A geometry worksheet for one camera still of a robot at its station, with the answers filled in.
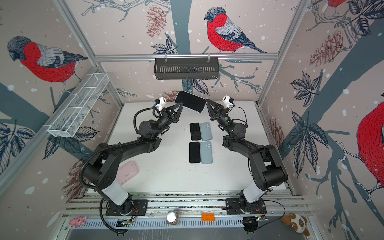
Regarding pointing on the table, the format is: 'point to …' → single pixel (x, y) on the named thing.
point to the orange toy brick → (208, 217)
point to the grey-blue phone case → (206, 132)
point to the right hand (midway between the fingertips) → (206, 103)
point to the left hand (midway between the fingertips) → (185, 104)
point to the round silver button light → (172, 217)
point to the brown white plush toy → (297, 222)
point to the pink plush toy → (78, 221)
